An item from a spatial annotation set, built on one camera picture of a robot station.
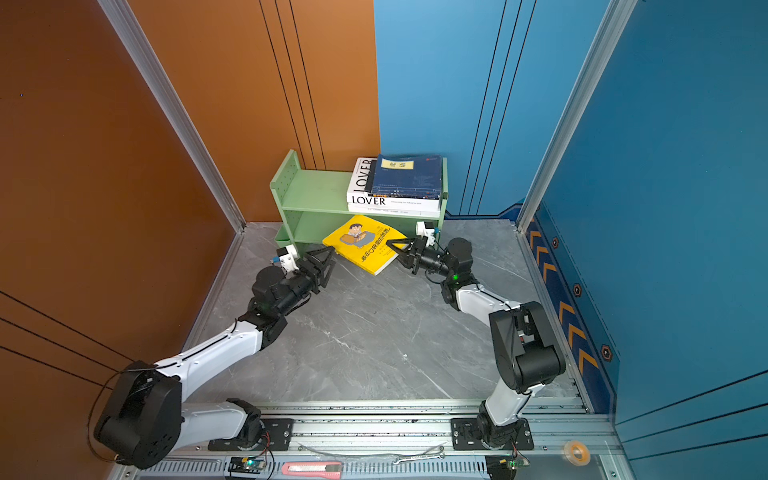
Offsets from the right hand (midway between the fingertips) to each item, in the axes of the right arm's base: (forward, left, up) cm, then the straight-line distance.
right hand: (385, 249), depth 76 cm
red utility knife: (-44, +13, -27) cm, 53 cm away
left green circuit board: (-43, +34, -29) cm, 62 cm away
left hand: (0, +13, 0) cm, 13 cm away
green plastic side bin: (+23, +38, -19) cm, 48 cm away
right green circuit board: (-43, -28, -30) cm, 59 cm away
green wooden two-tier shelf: (+23, +27, -2) cm, 36 cm away
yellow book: (+3, +6, -1) cm, 7 cm away
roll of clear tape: (-40, -44, -28) cm, 66 cm away
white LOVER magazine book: (+15, +8, +5) cm, 18 cm away
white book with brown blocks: (+14, -2, +1) cm, 14 cm away
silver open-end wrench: (-41, -13, -29) cm, 52 cm away
